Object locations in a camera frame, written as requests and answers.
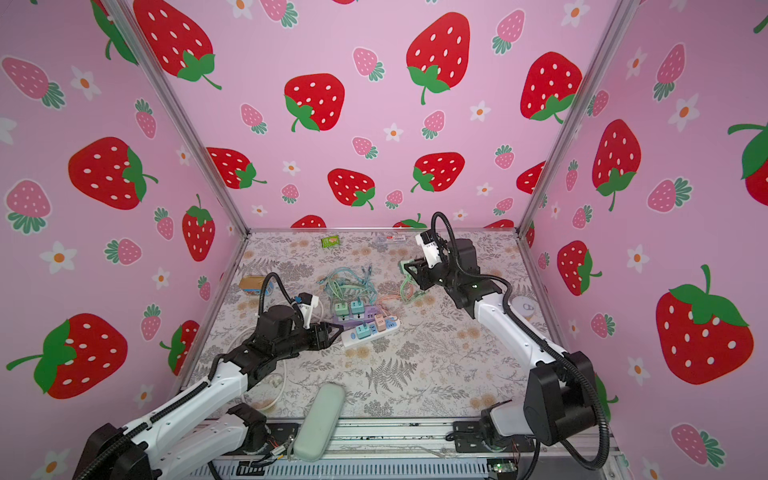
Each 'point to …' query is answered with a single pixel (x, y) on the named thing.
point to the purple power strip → (366, 316)
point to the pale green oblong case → (320, 424)
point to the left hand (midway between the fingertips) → (338, 328)
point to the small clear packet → (396, 238)
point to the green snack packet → (330, 241)
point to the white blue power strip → (350, 338)
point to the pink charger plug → (380, 321)
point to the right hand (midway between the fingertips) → (409, 262)
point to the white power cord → (285, 379)
